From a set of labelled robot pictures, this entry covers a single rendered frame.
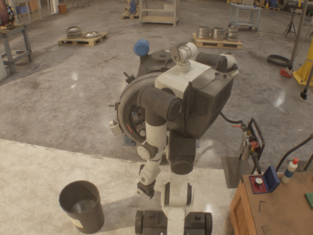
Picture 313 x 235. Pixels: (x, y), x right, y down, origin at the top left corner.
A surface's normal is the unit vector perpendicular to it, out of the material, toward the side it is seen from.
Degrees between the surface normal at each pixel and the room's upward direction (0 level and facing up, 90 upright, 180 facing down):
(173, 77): 5
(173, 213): 46
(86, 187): 87
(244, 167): 0
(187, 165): 95
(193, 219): 0
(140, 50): 90
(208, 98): 94
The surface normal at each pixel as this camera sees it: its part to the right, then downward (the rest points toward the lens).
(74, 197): 0.73, 0.35
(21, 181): 0.00, -0.81
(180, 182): -0.05, 0.04
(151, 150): -0.62, 0.51
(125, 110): -0.04, 0.58
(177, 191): -0.04, -0.21
